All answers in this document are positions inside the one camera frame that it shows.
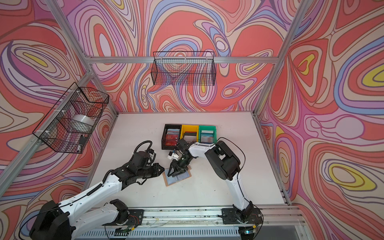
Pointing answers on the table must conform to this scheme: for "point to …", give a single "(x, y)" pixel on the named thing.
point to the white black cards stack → (190, 137)
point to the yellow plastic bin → (188, 128)
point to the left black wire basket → (53, 131)
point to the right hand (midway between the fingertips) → (172, 178)
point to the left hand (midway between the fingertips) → (166, 170)
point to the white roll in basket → (81, 123)
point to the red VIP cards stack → (172, 137)
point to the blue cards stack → (207, 136)
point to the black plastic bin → (163, 140)
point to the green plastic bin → (208, 127)
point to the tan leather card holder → (170, 180)
